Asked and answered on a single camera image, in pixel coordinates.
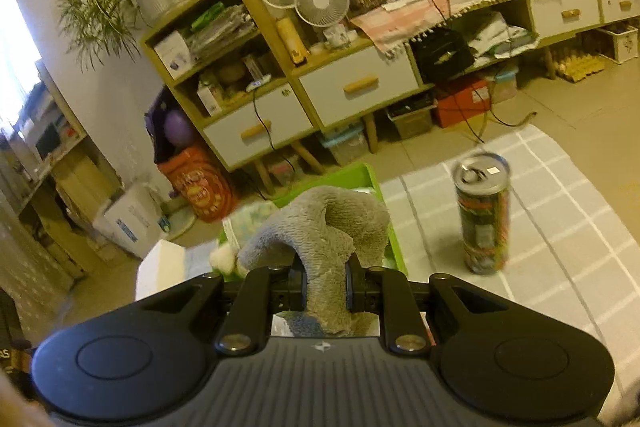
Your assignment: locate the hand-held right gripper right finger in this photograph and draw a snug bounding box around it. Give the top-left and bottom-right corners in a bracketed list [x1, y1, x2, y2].
[345, 256, 517, 355]

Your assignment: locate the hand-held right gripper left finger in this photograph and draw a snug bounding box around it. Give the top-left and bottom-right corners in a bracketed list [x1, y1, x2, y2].
[125, 264, 307, 355]

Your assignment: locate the grey towel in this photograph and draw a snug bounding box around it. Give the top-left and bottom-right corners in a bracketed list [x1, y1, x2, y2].
[237, 187, 391, 335]

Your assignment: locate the rabbit doll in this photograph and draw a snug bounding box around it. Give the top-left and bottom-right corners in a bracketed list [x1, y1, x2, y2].
[209, 202, 286, 275]

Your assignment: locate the green plastic bin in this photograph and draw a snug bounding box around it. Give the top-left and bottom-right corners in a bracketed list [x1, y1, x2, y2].
[220, 163, 408, 278]

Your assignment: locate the white rectangular box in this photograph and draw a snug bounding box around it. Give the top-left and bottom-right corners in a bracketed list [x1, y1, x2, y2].
[135, 239, 188, 303]

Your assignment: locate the white round stand base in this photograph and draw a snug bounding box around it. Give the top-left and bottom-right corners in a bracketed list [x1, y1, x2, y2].
[170, 212, 198, 238]

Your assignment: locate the orange printed bag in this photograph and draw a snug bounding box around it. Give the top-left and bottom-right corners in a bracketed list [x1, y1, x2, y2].
[157, 146, 236, 223]

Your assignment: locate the tall printed can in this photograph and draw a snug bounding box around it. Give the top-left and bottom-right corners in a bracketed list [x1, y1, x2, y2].
[451, 153, 511, 275]

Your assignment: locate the clear box with blue lid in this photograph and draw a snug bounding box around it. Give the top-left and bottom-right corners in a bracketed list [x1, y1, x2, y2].
[320, 124, 368, 165]

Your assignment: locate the white paper bag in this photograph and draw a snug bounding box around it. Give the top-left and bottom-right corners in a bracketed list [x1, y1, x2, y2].
[92, 184, 166, 260]

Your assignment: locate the wooden side shelf unit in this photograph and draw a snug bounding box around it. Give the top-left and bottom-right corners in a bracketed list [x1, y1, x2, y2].
[0, 62, 126, 278]

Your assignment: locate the grey storage basket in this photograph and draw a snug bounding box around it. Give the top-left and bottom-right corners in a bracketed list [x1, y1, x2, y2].
[386, 99, 436, 138]

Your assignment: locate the purple ball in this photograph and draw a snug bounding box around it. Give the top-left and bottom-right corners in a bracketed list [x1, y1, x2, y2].
[165, 111, 193, 145]

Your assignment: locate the grey checked blanket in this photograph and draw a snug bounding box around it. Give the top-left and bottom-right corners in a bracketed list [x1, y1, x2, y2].
[185, 124, 640, 427]

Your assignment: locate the milk carton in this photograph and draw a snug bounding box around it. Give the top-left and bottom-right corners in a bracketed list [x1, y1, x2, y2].
[196, 74, 223, 116]

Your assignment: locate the orange storage box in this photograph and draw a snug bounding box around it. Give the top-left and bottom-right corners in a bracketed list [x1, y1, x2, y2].
[432, 77, 493, 128]

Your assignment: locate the tall wooden shelf cabinet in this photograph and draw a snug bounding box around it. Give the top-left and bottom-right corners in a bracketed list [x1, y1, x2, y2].
[141, 0, 326, 172]

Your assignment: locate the yellow cylinder tin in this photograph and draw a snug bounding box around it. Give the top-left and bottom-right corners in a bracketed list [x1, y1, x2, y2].
[277, 18, 309, 65]

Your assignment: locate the black bag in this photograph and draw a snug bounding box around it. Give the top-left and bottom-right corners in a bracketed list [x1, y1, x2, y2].
[412, 27, 475, 82]

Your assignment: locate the clear storage box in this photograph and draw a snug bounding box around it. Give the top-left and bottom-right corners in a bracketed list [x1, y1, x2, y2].
[492, 67, 521, 102]

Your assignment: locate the small white carton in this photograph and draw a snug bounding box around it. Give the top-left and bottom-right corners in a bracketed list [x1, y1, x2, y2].
[154, 31, 193, 75]

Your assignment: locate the stack of newspapers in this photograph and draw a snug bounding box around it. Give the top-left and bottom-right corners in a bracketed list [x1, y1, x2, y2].
[187, 4, 258, 60]

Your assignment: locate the pink tasselled cloth runner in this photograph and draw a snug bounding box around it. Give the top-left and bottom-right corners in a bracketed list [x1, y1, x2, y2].
[350, 0, 563, 58]

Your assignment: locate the small white desk fan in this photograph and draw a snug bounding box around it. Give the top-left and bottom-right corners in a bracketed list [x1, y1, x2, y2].
[294, 0, 350, 30]

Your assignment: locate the folded white clothes pile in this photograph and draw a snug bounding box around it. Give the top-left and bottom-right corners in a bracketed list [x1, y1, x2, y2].
[470, 14, 541, 58]

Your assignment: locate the window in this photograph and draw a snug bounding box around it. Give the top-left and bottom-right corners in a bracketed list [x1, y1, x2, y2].
[0, 0, 43, 142]

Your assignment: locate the egg tray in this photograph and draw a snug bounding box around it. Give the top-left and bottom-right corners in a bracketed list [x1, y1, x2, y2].
[555, 49, 606, 82]

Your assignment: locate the long low wooden cabinet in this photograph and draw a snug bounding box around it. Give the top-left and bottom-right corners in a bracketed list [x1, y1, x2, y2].
[290, 0, 640, 148]

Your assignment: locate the white printed crate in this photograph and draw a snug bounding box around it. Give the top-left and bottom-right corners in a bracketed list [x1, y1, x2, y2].
[597, 24, 640, 65]

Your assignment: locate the white drawer with wooden handle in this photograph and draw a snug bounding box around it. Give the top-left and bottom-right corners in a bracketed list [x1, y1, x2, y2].
[530, 0, 601, 38]
[597, 0, 640, 24]
[298, 44, 421, 128]
[202, 82, 316, 165]

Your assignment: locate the black power cable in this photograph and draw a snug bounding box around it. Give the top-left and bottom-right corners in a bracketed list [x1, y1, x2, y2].
[251, 88, 277, 198]

